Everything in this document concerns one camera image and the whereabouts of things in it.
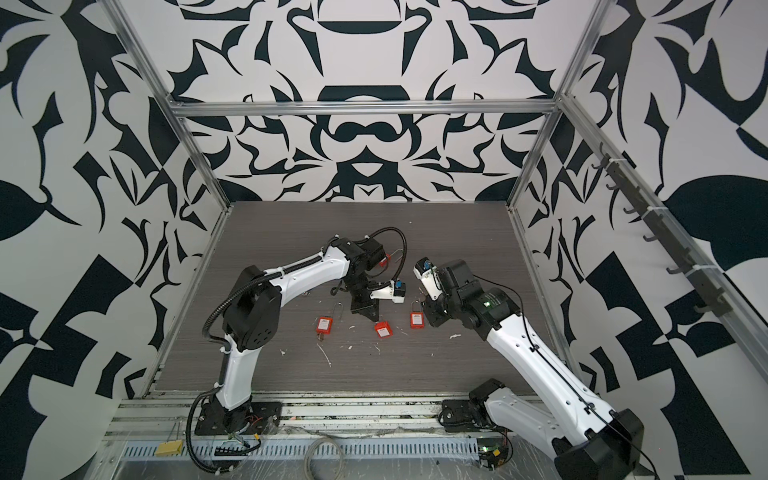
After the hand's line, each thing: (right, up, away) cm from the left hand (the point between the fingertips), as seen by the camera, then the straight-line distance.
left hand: (377, 310), depth 86 cm
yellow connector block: (-48, -29, -15) cm, 58 cm away
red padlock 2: (+2, -5, -1) cm, 5 cm away
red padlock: (+2, +14, -8) cm, 16 cm away
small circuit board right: (+27, -29, -15) cm, 43 cm away
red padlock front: (-16, -5, +3) cm, 17 cm away
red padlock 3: (+12, -3, +4) cm, 13 cm away
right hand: (+13, +5, -9) cm, 17 cm away
